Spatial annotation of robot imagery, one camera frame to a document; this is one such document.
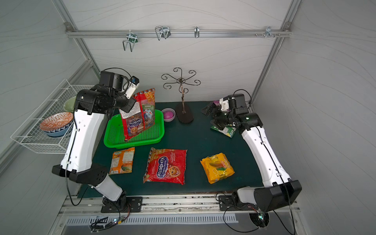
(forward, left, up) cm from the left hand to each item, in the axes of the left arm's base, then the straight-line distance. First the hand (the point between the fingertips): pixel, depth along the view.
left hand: (128, 98), depth 67 cm
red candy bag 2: (-18, -16, -35) cm, 42 cm away
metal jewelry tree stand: (+25, -23, -37) cm, 51 cm away
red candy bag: (0, -3, -12) cm, 12 cm away
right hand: (-3, -36, -8) cm, 37 cm away
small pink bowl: (+19, -13, -33) cm, 40 cm away
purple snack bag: (+33, -48, -34) cm, 67 cm away
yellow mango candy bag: (-18, -44, -35) cm, 59 cm away
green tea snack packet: (+9, -56, -38) cm, 68 cm away
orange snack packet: (-15, +12, -38) cm, 42 cm away
